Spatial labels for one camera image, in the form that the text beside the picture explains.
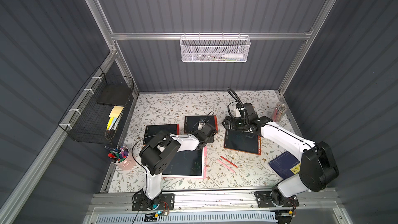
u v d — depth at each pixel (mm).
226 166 847
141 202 725
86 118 693
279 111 867
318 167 433
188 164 1022
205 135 753
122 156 764
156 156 511
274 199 661
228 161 867
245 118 667
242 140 958
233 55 889
